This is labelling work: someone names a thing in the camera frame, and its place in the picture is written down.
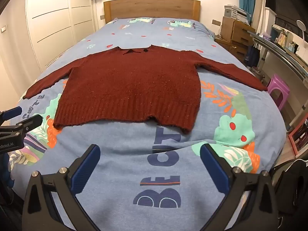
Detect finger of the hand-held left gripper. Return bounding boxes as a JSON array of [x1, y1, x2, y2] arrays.
[[0, 106, 23, 121], [16, 114, 43, 135]]

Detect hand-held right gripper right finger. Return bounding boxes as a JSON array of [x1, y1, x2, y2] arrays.
[[200, 143, 287, 231]]

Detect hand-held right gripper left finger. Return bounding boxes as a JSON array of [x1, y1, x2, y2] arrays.
[[22, 144, 101, 231]]

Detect dark red knitted sweater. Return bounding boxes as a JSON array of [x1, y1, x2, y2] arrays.
[[23, 45, 268, 134]]

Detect blue printed bed blanket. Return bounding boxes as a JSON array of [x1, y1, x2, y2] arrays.
[[10, 17, 288, 231]]

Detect black chair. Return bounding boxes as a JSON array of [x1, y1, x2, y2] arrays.
[[272, 159, 308, 222]]

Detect pink storage box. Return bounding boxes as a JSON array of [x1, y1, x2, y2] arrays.
[[287, 121, 308, 157]]

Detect white wardrobe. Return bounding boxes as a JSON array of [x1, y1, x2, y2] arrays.
[[24, 0, 95, 77]]

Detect purple plastic stool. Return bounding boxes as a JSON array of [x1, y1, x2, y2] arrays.
[[267, 74, 290, 111]]

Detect dark blue bag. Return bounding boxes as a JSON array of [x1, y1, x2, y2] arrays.
[[244, 43, 261, 68]]

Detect white curved desk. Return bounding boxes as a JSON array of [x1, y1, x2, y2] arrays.
[[250, 32, 308, 126]]

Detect wooden drawer cabinet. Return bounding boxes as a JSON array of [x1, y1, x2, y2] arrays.
[[215, 16, 256, 65]]

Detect white printer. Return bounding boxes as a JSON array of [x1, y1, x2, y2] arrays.
[[224, 5, 252, 24]]

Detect wooden headboard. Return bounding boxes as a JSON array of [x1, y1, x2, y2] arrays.
[[103, 0, 201, 24]]

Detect white desk lamp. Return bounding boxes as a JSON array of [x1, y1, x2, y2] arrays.
[[296, 20, 308, 39]]

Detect teal curtain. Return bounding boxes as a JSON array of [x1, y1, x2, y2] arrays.
[[239, 0, 257, 24]]

